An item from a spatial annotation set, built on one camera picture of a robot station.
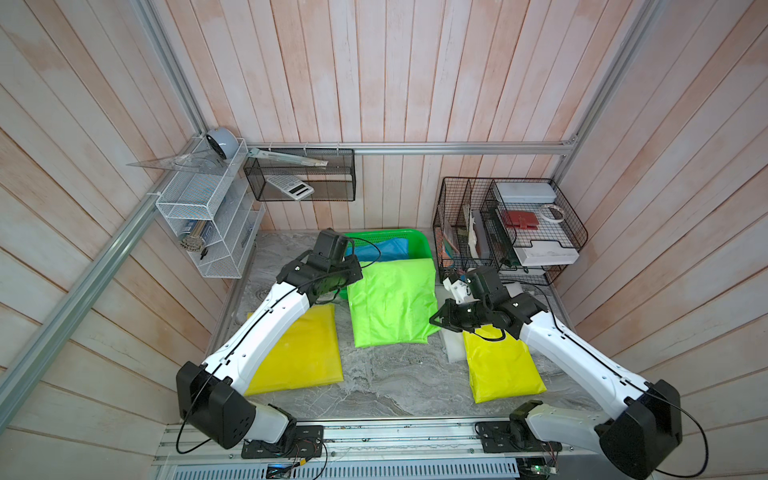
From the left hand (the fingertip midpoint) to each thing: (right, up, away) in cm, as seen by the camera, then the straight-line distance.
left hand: (357, 273), depth 79 cm
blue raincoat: (+8, +7, +31) cm, 32 cm away
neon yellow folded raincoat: (+40, -27, +2) cm, 48 cm away
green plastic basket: (+20, +9, +29) cm, 36 cm away
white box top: (+57, +27, +23) cm, 68 cm away
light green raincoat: (+10, -8, -1) cm, 12 cm away
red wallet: (+52, +16, +14) cm, 56 cm away
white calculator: (-24, +28, +19) cm, 42 cm away
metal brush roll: (-43, +8, -1) cm, 44 cm away
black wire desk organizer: (+52, +14, +14) cm, 55 cm away
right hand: (+19, -12, -1) cm, 23 cm away
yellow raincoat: (-16, -25, +9) cm, 31 cm away
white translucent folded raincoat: (+29, -22, +9) cm, 37 cm away
